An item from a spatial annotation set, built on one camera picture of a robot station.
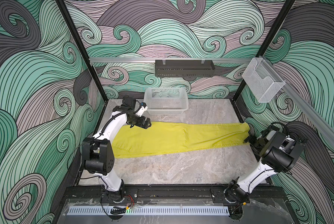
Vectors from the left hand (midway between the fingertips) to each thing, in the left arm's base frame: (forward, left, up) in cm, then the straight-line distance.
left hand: (143, 121), depth 88 cm
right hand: (-9, -72, -15) cm, 74 cm away
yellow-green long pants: (-4, -9, -14) cm, 17 cm away
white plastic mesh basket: (+31, -15, -14) cm, 37 cm away
